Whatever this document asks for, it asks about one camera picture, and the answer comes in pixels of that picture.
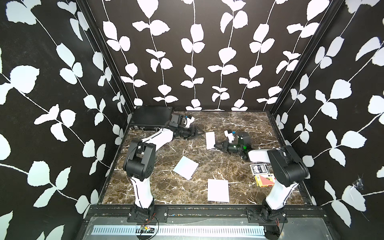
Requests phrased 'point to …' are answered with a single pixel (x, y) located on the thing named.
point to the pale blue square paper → (186, 167)
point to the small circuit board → (145, 229)
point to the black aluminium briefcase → (150, 117)
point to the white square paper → (218, 190)
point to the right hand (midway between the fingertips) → (214, 143)
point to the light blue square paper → (210, 138)
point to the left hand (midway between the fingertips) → (202, 132)
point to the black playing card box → (259, 169)
